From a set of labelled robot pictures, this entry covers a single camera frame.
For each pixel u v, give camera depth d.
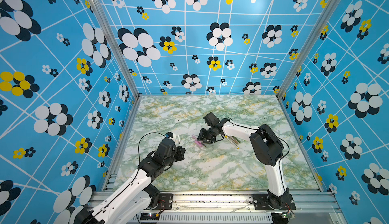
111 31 0.86
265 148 0.53
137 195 0.50
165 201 0.73
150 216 0.72
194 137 0.96
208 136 0.83
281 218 0.69
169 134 0.73
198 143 0.93
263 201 0.73
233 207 0.73
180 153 0.70
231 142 0.94
